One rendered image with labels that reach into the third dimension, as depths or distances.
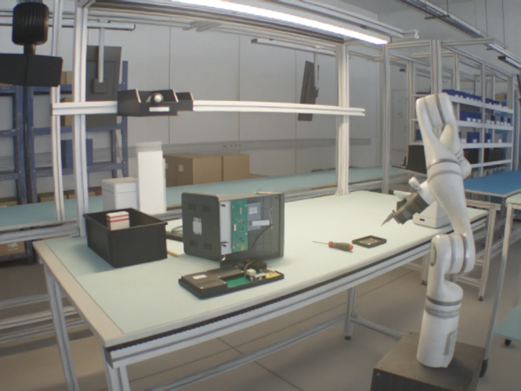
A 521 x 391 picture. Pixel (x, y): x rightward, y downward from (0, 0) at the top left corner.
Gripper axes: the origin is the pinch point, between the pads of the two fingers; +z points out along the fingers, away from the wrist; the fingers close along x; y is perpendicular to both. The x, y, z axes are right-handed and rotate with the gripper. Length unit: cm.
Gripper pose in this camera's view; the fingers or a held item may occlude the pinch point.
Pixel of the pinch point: (381, 224)
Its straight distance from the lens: 153.1
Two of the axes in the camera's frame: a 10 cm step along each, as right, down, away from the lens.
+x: 3.8, -1.6, 9.1
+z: -6.5, 6.5, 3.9
